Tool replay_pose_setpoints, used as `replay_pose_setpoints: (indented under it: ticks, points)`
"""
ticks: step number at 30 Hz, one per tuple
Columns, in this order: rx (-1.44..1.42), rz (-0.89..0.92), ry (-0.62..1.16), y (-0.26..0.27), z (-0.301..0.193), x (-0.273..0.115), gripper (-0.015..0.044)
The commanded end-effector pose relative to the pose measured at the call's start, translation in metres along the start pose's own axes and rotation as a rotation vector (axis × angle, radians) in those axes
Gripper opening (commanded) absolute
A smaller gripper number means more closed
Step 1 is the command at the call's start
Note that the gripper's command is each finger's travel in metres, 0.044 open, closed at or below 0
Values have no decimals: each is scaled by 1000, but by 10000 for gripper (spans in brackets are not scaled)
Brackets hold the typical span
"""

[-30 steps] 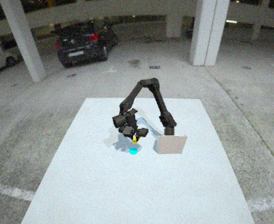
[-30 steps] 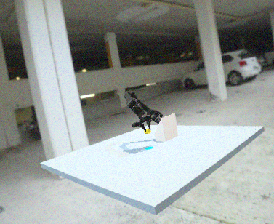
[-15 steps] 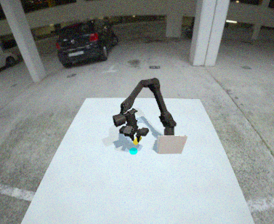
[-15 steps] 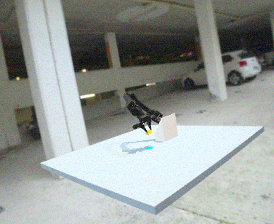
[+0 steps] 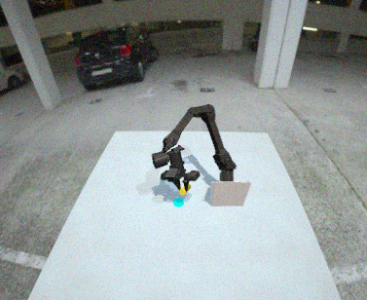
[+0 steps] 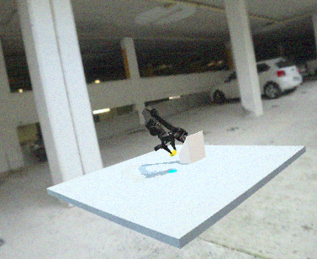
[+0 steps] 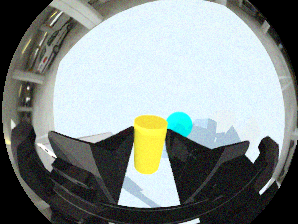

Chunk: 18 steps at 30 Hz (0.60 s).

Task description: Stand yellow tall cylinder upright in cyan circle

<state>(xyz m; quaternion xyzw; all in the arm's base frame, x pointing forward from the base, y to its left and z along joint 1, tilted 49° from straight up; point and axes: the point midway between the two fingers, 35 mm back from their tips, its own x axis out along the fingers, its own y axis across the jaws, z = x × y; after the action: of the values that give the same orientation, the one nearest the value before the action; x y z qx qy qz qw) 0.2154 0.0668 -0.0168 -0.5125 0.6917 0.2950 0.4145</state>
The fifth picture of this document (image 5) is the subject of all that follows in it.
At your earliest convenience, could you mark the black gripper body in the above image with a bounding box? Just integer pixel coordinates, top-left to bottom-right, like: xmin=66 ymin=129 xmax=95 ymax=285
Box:
xmin=161 ymin=160 xmax=201 ymax=181

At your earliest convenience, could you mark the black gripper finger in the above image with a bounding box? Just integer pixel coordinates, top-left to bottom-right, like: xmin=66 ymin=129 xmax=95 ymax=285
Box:
xmin=182 ymin=180 xmax=190 ymax=191
xmin=172 ymin=179 xmax=181 ymax=190

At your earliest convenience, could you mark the yellow cylinder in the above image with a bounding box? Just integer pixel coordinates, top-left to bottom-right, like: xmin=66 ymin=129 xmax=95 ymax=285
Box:
xmin=179 ymin=184 xmax=191 ymax=195

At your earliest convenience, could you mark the cyan circle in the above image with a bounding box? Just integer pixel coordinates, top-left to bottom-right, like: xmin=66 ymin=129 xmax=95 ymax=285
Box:
xmin=173 ymin=198 xmax=184 ymax=206

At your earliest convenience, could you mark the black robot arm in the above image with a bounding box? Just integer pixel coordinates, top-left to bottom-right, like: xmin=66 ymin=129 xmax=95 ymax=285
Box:
xmin=151 ymin=104 xmax=237 ymax=182

